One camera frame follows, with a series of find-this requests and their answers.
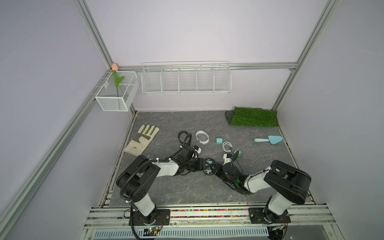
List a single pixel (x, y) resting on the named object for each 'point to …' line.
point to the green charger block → (240, 153)
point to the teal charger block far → (219, 140)
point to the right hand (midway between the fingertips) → (209, 165)
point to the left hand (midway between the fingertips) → (207, 167)
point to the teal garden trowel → (273, 139)
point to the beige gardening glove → (141, 140)
